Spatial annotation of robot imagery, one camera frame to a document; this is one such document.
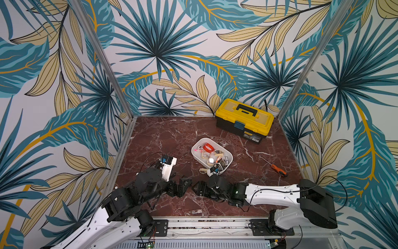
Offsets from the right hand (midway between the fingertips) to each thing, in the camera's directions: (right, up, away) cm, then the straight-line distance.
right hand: (195, 191), depth 77 cm
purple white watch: (+18, +12, +15) cm, 27 cm away
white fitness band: (+9, +12, +18) cm, 23 cm away
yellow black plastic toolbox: (+32, +36, +20) cm, 52 cm away
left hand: (-5, +9, -12) cm, 15 cm away
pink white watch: (+2, +18, +21) cm, 28 cm away
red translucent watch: (+8, +19, +25) cm, 32 cm away
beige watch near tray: (+4, +7, +11) cm, 14 cm away
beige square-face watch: (+14, +16, +21) cm, 29 cm away
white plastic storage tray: (+8, +16, +21) cm, 27 cm away
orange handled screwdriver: (+50, +6, +13) cm, 52 cm away
